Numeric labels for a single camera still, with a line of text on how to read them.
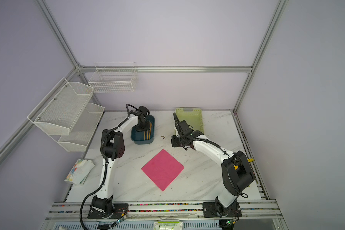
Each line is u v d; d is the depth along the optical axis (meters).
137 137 1.04
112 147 0.64
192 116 1.15
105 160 0.64
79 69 0.91
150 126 1.04
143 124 0.92
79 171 0.81
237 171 0.46
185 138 0.65
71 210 0.75
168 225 0.66
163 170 0.89
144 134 1.04
